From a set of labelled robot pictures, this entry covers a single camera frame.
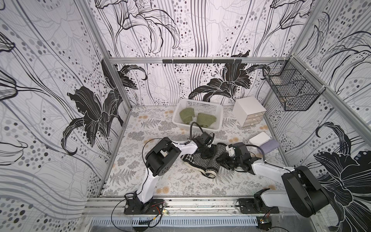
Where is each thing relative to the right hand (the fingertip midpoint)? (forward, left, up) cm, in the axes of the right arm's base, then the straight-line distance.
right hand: (216, 160), depth 88 cm
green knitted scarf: (+27, +6, +6) cm, 29 cm away
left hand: (+2, -1, -2) cm, 3 cm away
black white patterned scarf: (-4, +5, +1) cm, 7 cm away
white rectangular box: (+16, -32, -1) cm, 35 cm away
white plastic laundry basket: (+38, -2, +4) cm, 39 cm away
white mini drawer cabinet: (+31, -24, +11) cm, 41 cm away
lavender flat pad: (+9, -35, +1) cm, 36 cm away
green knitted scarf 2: (+32, +19, +6) cm, 38 cm away
